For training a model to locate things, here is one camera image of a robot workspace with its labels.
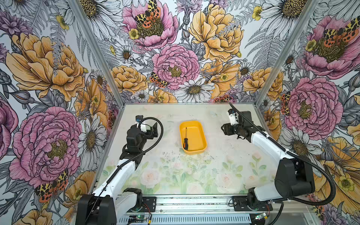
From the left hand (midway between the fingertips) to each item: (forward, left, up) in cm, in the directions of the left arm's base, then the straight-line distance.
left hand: (148, 126), depth 84 cm
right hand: (+1, -47, -6) cm, 47 cm away
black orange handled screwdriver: (-2, -22, -17) cm, 28 cm away
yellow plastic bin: (+5, -30, -19) cm, 36 cm away
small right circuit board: (-42, -58, -19) cm, 75 cm away
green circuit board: (-42, +3, -19) cm, 47 cm away
